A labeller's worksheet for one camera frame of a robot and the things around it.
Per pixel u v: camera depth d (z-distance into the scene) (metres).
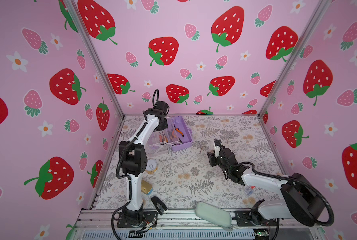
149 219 0.74
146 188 0.82
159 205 0.78
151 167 0.86
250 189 0.82
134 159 0.54
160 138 0.97
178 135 1.10
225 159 0.65
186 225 0.73
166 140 0.96
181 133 1.08
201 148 1.01
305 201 0.43
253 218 0.66
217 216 0.73
